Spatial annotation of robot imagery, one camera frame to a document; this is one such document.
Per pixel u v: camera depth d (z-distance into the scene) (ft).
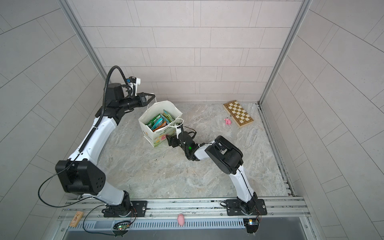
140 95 2.15
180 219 2.22
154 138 2.65
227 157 1.73
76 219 2.19
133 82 2.19
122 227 2.10
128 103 2.10
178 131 2.71
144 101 2.16
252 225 2.23
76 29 2.53
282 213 2.35
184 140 2.36
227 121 3.42
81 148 1.43
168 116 2.98
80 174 1.34
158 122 2.89
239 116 3.45
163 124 2.92
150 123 2.82
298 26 2.52
